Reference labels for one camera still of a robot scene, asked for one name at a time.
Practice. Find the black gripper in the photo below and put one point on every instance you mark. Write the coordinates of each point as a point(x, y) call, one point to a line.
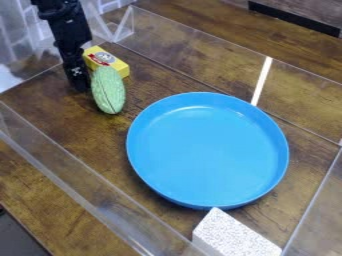
point(66, 21)

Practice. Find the yellow butter block toy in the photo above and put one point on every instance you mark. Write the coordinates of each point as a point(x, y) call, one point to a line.
point(96, 57)

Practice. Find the green bumpy toy gourd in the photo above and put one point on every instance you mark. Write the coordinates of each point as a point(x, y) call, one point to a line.
point(108, 90)

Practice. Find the blue round tray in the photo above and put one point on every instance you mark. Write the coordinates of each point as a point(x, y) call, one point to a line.
point(207, 150)

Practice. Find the white speckled foam block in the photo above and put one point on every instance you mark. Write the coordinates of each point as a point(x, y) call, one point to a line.
point(221, 236)

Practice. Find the clear acrylic enclosure wall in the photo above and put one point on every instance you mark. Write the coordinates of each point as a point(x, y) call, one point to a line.
point(66, 181)

